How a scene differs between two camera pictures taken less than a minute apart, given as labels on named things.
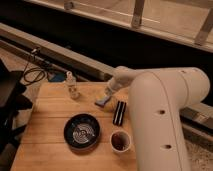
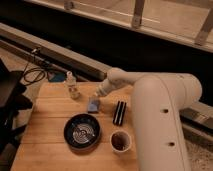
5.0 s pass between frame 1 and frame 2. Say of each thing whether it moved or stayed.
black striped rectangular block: stayed
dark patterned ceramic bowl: stayed
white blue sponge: moved
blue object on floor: stayed
